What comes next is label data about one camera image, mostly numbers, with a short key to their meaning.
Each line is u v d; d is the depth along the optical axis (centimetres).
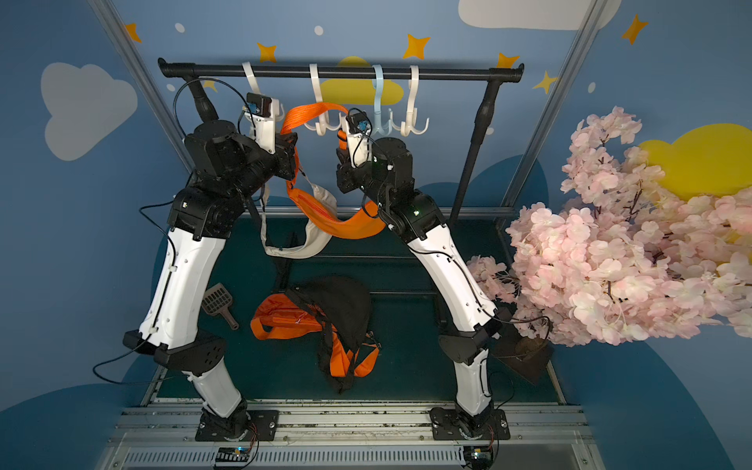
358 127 49
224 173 43
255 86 53
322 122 60
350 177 56
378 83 52
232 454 73
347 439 74
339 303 90
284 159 52
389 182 45
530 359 84
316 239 93
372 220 76
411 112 58
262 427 73
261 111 46
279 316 86
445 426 75
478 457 73
